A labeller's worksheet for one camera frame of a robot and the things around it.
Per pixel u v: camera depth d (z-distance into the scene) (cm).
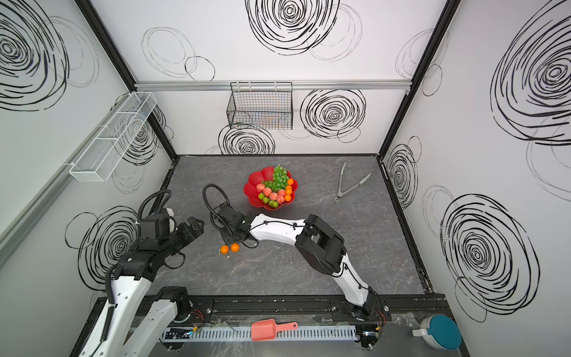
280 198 98
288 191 99
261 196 102
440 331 63
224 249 85
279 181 105
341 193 104
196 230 69
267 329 70
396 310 74
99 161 72
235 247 85
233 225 67
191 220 69
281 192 101
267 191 102
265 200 99
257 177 108
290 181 103
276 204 96
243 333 71
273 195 101
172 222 61
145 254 51
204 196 68
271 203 97
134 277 48
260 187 103
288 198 98
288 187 102
